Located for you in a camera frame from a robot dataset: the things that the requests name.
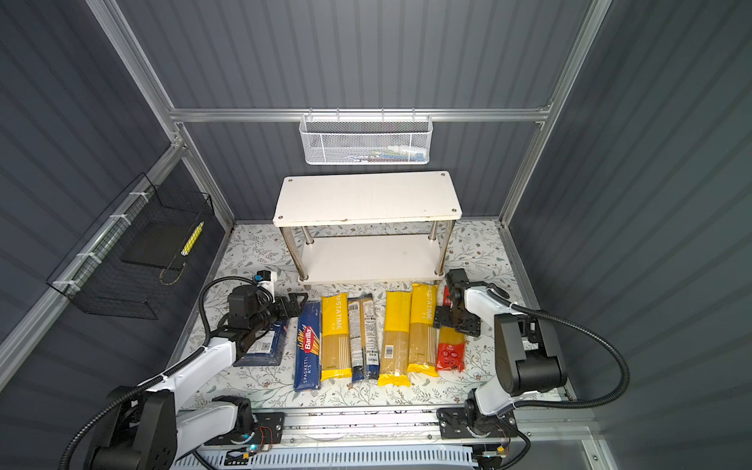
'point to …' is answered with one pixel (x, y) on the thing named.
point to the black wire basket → (143, 240)
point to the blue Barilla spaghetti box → (307, 373)
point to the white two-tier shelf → (371, 228)
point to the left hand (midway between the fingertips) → (296, 297)
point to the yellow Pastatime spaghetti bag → (335, 338)
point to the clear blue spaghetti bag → (364, 352)
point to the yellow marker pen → (192, 239)
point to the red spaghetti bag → (451, 350)
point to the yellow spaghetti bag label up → (396, 355)
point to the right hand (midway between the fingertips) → (457, 329)
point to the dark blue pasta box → (265, 349)
